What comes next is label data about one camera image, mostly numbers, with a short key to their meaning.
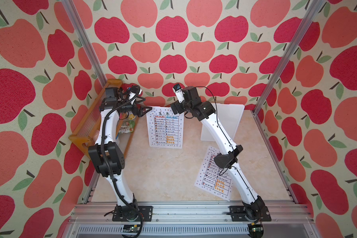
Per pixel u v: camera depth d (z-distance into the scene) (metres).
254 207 0.64
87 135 0.74
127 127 1.07
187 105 0.71
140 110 0.75
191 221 0.75
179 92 0.74
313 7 0.70
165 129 0.92
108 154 0.50
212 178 0.86
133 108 0.75
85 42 0.81
